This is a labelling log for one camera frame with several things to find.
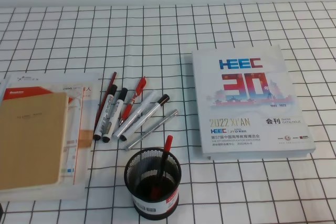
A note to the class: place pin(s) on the red and black marker pen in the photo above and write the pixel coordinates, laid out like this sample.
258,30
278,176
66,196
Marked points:
156,190

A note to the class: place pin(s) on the silver grey pen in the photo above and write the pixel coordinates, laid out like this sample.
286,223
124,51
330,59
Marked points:
151,130

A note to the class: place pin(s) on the red gel pen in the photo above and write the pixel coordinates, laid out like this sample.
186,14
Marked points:
137,93

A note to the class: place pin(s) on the black mesh pen holder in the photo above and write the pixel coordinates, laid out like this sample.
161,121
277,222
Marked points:
153,184

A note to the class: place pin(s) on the white transparent cap marker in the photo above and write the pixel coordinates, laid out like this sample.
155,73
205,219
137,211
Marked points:
130,120

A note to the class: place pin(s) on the white marker dark cap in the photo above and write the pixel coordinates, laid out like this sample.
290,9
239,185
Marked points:
135,126

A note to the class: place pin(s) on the grey cap whiteboard marker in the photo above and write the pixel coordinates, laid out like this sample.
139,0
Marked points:
111,124

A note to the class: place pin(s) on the dark red pencil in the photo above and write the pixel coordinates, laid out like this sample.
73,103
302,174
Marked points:
104,98

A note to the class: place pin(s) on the black cap whiteboard marker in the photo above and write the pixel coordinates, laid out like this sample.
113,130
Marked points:
104,114

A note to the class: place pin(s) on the white HEEC catalogue book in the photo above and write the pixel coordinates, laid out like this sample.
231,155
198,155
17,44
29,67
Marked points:
247,106

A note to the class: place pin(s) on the tan kraft notebook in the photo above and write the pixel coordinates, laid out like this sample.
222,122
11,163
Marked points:
32,140

